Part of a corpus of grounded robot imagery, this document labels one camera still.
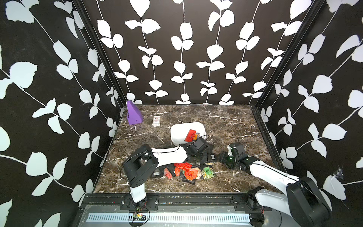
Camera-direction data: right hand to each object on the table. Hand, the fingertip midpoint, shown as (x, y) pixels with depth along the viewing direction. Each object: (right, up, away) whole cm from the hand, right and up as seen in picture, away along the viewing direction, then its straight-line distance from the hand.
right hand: (215, 156), depth 87 cm
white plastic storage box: (-24, +14, +14) cm, 31 cm away
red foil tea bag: (-16, +12, +13) cm, 23 cm away
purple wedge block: (-57, +26, +15) cm, 64 cm away
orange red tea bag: (-16, -10, -3) cm, 19 cm away
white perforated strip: (-24, -26, -17) cm, 40 cm away
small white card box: (-42, +22, +21) cm, 52 cm away
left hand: (-5, +1, -2) cm, 5 cm away
